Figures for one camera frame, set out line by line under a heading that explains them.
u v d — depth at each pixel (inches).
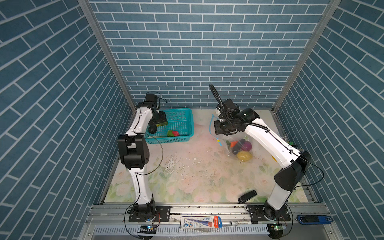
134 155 21.4
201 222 27.9
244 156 35.0
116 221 28.8
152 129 40.2
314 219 26.9
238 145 34.7
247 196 30.4
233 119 22.0
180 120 44.0
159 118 33.9
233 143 36.5
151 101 30.1
